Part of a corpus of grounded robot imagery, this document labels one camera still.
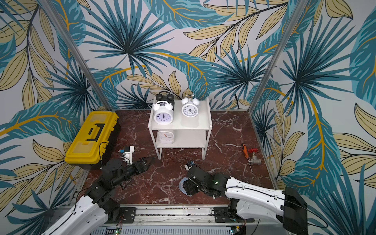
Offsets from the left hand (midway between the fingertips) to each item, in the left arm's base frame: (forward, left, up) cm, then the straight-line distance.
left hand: (151, 161), depth 74 cm
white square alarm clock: (+12, -7, +5) cm, 15 cm away
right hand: (-8, -19, -9) cm, 22 cm away
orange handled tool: (+13, -57, -15) cm, 60 cm away
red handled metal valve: (+8, -60, -13) cm, 62 cm away
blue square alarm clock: (-8, -15, -14) cm, 22 cm away
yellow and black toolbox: (+12, +34, 0) cm, 36 cm away
